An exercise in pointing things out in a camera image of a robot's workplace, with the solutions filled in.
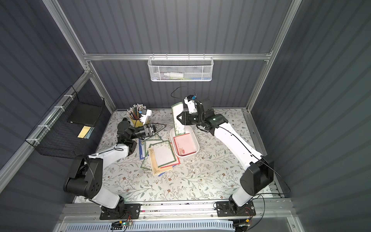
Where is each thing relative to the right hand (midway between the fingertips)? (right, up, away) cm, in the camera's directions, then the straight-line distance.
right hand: (178, 118), depth 75 cm
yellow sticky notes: (-50, -7, +1) cm, 51 cm away
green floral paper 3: (-22, -29, +16) cm, 39 cm away
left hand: (-7, -6, -2) cm, 9 cm away
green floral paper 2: (-11, -23, +19) cm, 32 cm away
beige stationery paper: (-15, -32, +14) cm, 38 cm away
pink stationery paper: (+2, -18, +24) cm, 30 cm away
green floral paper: (-1, +5, +1) cm, 5 cm away
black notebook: (-61, +3, +16) cm, 63 cm away
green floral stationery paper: (-23, -16, +22) cm, 36 cm away
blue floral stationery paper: (-27, -21, +22) cm, 40 cm away
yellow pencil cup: (-22, -3, 0) cm, 22 cm away
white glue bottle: (-4, +29, +19) cm, 35 cm away
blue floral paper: (-11, -33, +12) cm, 37 cm away
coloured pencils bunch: (-31, +5, +23) cm, 40 cm away
